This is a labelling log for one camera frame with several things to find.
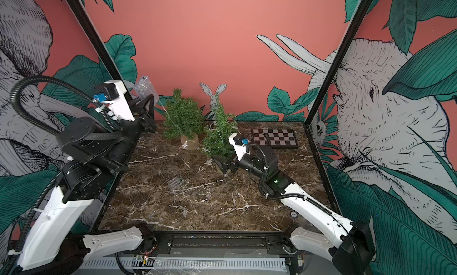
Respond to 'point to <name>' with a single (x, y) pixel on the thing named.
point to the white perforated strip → (111, 264)
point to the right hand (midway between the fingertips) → (218, 147)
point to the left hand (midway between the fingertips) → (147, 94)
